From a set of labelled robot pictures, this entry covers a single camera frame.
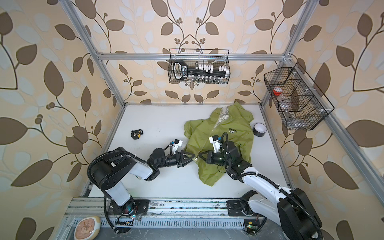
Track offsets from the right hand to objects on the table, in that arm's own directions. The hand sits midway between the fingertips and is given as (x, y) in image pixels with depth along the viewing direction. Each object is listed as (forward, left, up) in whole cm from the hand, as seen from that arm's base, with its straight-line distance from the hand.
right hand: (198, 156), depth 78 cm
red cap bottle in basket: (+31, -46, +18) cm, 58 cm away
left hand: (-1, +2, +1) cm, 2 cm away
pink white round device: (-28, +52, -11) cm, 60 cm away
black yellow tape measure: (+23, +41, -10) cm, 48 cm away
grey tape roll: (+26, -44, -13) cm, 53 cm away
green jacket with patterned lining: (+31, -26, -9) cm, 41 cm away
